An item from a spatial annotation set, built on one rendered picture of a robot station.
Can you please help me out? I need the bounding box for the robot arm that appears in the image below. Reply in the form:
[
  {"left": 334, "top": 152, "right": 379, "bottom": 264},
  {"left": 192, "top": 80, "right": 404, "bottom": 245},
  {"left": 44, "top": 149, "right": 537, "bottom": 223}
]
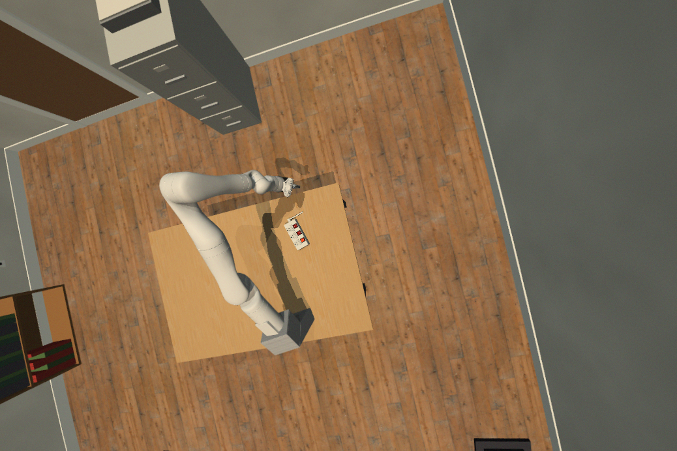
[{"left": 160, "top": 170, "right": 284, "bottom": 336}]

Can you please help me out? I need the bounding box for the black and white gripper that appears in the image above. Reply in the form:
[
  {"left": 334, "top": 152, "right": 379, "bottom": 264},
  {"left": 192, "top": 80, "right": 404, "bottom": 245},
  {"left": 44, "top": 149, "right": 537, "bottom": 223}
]
[{"left": 273, "top": 176, "right": 300, "bottom": 197}]

